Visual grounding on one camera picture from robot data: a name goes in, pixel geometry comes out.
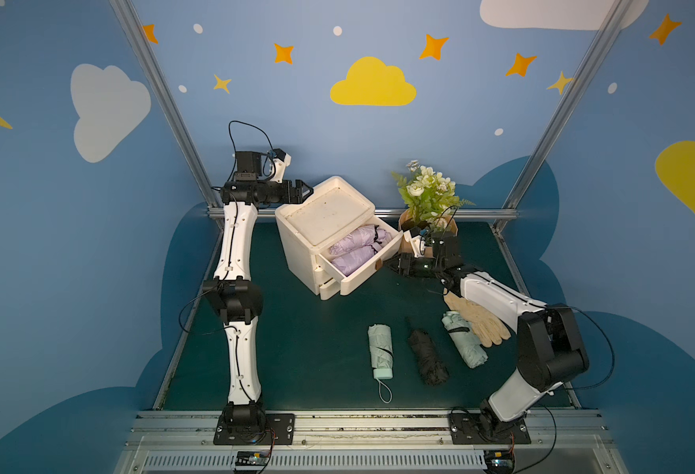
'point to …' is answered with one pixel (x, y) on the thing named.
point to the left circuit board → (252, 457)
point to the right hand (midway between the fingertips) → (391, 261)
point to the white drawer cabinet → (310, 224)
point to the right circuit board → (499, 461)
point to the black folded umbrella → (433, 370)
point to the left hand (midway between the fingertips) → (300, 185)
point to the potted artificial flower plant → (431, 197)
